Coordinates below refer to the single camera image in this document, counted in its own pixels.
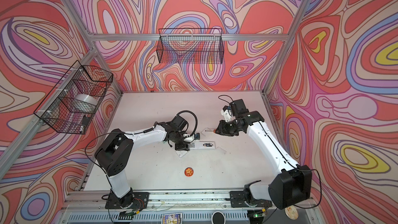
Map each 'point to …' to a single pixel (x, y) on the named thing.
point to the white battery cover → (206, 132)
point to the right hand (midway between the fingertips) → (219, 135)
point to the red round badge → (188, 171)
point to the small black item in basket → (85, 120)
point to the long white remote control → (203, 145)
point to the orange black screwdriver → (214, 130)
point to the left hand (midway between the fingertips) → (189, 142)
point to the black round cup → (218, 218)
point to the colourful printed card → (175, 218)
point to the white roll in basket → (87, 98)
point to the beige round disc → (291, 212)
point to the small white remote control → (181, 153)
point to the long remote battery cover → (221, 150)
